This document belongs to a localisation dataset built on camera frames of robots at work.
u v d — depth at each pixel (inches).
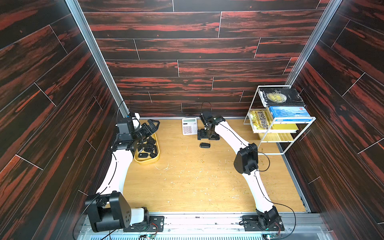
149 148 39.6
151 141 40.9
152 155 38.5
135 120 25.1
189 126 44.3
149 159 35.8
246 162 24.3
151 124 27.7
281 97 33.0
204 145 41.0
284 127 35.8
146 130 27.7
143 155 38.8
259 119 36.9
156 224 28.9
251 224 28.7
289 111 30.2
